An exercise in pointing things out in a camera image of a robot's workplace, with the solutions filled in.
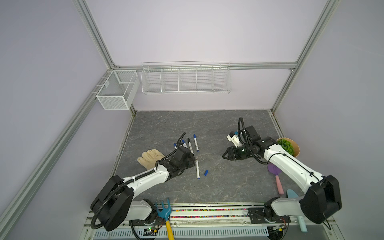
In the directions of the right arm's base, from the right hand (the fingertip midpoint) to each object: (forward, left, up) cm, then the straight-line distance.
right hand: (226, 157), depth 80 cm
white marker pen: (+18, +17, -13) cm, 28 cm away
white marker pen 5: (-2, +16, -13) cm, 21 cm away
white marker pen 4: (-2, +26, +15) cm, 30 cm away
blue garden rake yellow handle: (-25, +32, -12) cm, 42 cm away
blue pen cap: (-3, +11, -14) cm, 18 cm away
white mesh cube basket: (+47, +72, +9) cm, 86 cm away
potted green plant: (+9, -37, -2) cm, 38 cm away
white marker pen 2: (+15, +21, -12) cm, 28 cm away
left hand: (+1, +19, -7) cm, 20 cm away
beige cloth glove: (+5, +47, -12) cm, 49 cm away
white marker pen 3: (+17, +26, -13) cm, 34 cm away
